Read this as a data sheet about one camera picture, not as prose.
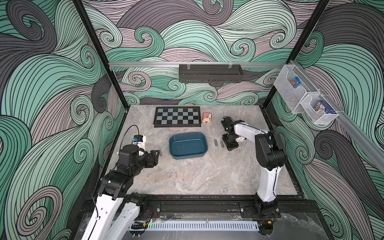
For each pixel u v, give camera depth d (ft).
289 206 2.48
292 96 2.74
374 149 1.66
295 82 2.72
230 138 2.76
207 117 3.64
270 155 1.75
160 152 3.10
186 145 3.23
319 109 2.14
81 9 2.34
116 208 1.50
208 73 3.47
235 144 2.79
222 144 3.20
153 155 2.04
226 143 2.88
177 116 3.61
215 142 3.23
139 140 1.97
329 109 2.05
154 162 2.04
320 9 2.35
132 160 1.72
